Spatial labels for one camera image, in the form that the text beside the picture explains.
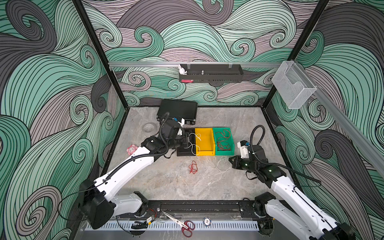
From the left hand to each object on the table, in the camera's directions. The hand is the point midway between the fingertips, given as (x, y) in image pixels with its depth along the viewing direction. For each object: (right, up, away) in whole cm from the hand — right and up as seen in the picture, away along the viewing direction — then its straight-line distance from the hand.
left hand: (192, 137), depth 75 cm
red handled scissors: (-3, -41, -7) cm, 42 cm away
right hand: (+21, -13, +5) cm, 25 cm away
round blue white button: (+7, -40, -5) cm, 41 cm away
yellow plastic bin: (+9, -7, +23) cm, 26 cm away
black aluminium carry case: (-9, +17, +39) cm, 43 cm away
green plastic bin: (+25, -5, +20) cm, 33 cm away
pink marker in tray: (-3, +33, +15) cm, 36 cm away
